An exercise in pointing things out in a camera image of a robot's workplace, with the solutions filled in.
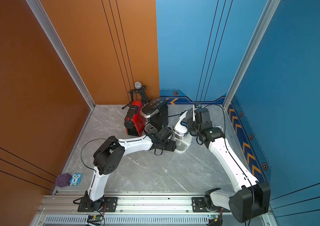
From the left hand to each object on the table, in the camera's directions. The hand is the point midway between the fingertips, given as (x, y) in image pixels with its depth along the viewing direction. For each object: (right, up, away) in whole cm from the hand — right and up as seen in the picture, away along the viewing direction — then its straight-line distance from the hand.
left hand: (174, 145), depth 94 cm
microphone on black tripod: (-24, +39, +6) cm, 46 cm away
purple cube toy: (-62, -16, -17) cm, 67 cm away
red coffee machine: (-26, +15, -5) cm, 31 cm away
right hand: (+10, +17, -14) cm, 24 cm away
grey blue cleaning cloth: (+5, +16, -17) cm, 24 cm away
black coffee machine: (-11, +22, -8) cm, 26 cm away
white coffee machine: (+5, +6, -13) cm, 15 cm away
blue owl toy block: (-58, -17, -14) cm, 62 cm away
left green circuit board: (-42, -34, -22) cm, 59 cm away
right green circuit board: (+18, -33, -25) cm, 45 cm away
